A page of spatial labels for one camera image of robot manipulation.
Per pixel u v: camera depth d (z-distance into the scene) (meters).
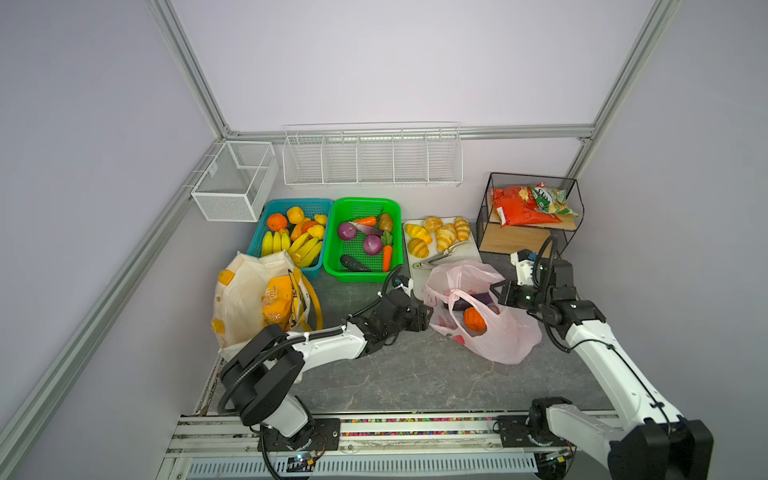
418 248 1.08
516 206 0.97
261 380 0.43
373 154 1.05
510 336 0.73
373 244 1.07
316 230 1.07
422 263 1.05
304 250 1.05
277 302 0.85
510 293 0.70
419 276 1.04
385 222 1.14
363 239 1.10
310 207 1.16
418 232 1.15
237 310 0.83
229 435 0.75
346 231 1.11
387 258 1.07
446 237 1.12
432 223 1.15
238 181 1.02
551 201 0.96
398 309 0.66
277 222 1.09
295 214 1.12
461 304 0.73
